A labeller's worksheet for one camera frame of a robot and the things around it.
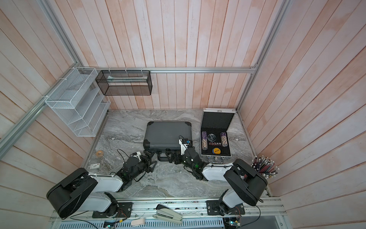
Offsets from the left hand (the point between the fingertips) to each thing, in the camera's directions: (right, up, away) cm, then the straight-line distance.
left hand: (158, 156), depth 86 cm
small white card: (-41, -7, +2) cm, 41 cm away
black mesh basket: (-28, +51, +19) cm, 61 cm away
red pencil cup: (+58, -2, -12) cm, 59 cm away
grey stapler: (+6, -26, -14) cm, 30 cm away
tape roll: (-42, -1, +10) cm, 43 cm away
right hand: (+8, +3, 0) cm, 8 cm away
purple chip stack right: (+44, +9, +12) cm, 47 cm away
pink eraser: (-7, -28, -17) cm, 34 cm away
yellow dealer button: (+39, +1, +10) cm, 40 cm away
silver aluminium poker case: (+39, +7, +15) cm, 42 cm away
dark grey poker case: (0, +11, +8) cm, 14 cm away
